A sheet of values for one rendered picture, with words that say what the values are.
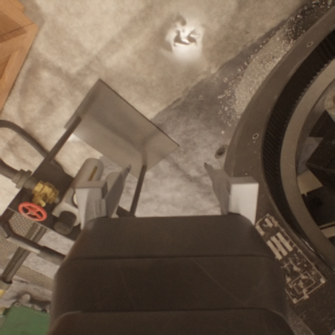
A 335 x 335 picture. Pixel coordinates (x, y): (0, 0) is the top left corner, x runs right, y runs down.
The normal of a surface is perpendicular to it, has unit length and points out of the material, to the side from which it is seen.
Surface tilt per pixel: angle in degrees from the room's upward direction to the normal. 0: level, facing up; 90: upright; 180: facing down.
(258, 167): 90
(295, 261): 90
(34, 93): 0
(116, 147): 0
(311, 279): 90
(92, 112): 0
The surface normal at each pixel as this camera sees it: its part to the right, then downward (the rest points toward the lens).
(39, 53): -0.11, 0.65
